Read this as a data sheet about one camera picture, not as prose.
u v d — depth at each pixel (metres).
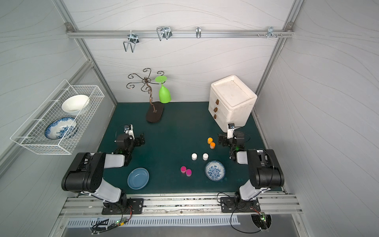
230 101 0.89
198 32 0.80
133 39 0.78
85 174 0.45
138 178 0.83
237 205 0.68
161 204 0.75
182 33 0.79
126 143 0.73
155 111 1.14
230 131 0.84
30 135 0.57
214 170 0.85
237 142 0.73
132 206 0.73
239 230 0.66
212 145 0.95
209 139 0.96
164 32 0.76
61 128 0.65
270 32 0.77
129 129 0.81
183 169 0.84
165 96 0.95
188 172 0.84
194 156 0.89
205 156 0.88
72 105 0.73
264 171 0.47
